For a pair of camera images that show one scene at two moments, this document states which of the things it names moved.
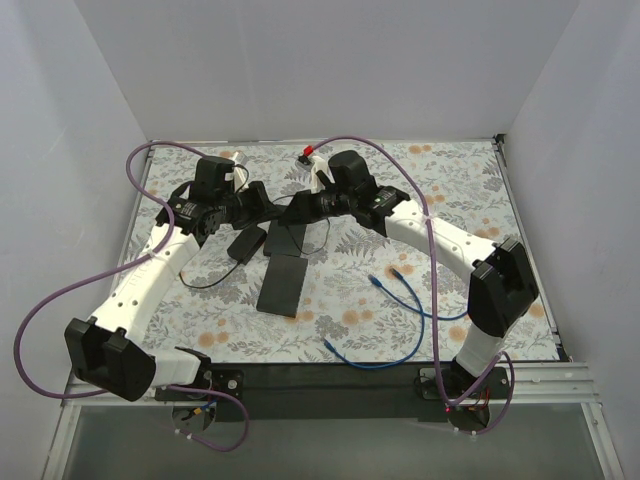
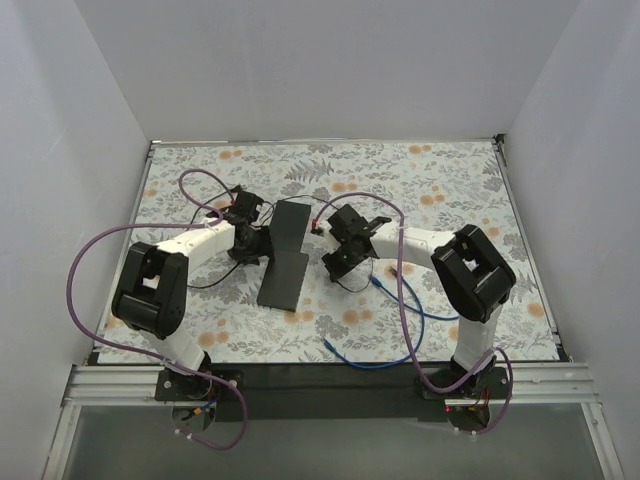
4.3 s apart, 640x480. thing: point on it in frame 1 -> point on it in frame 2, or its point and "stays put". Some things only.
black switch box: (284, 239) stays put
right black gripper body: (304, 208) -> (333, 258)
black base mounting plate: (336, 392) stays put
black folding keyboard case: (282, 285) stays put
